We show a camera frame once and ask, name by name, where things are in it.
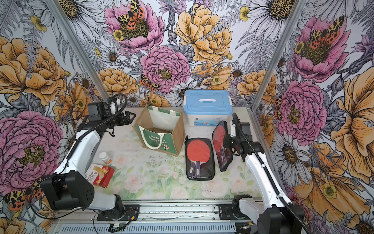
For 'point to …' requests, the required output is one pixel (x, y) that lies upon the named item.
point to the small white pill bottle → (105, 157)
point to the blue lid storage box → (203, 109)
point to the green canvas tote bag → (160, 129)
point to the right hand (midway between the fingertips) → (225, 141)
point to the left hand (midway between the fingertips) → (129, 120)
